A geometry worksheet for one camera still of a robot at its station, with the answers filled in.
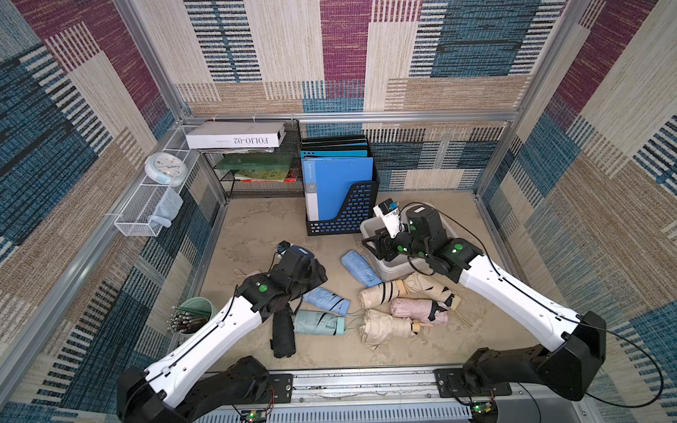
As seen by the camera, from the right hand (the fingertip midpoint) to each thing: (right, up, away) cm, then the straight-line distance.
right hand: (369, 234), depth 75 cm
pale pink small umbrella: (-45, -15, +22) cm, 52 cm away
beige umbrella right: (+21, -18, +12) cm, 31 cm away
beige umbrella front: (+3, -28, +4) cm, 28 cm away
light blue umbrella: (-13, -22, +12) cm, 28 cm away
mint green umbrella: (-15, -27, +8) cm, 32 cm away
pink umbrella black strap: (+18, -24, +7) cm, 31 cm away
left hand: (-14, -11, +2) cm, 18 cm away
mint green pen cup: (-47, -20, -6) cm, 51 cm away
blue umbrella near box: (-1, -13, +19) cm, 23 cm away
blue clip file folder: (-13, +17, +17) cm, 27 cm away
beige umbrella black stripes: (+6, -20, +12) cm, 24 cm away
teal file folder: (-10, +27, +19) cm, 35 cm away
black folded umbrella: (-26, -30, +6) cm, 40 cm away
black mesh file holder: (-2, +7, +24) cm, 25 cm away
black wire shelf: (-39, +22, +27) cm, 53 cm away
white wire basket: (-61, +4, -6) cm, 62 cm away
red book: (-26, +20, +25) cm, 41 cm away
